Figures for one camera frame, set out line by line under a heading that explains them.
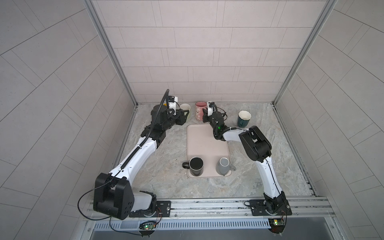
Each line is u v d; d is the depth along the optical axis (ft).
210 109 2.85
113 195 1.28
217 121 2.55
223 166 2.48
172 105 2.23
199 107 3.24
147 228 2.11
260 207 2.33
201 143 3.11
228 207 2.38
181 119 2.23
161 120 1.94
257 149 1.90
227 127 2.65
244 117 3.23
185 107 3.44
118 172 1.36
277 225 2.23
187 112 2.47
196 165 2.49
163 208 2.33
